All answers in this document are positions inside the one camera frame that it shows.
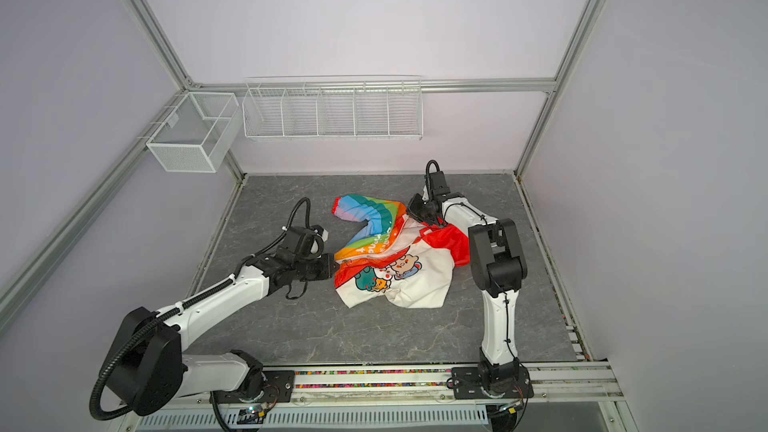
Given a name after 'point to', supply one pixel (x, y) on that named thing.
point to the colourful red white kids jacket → (398, 261)
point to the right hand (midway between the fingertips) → (407, 212)
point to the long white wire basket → (334, 107)
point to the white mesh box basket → (198, 134)
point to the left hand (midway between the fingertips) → (338, 270)
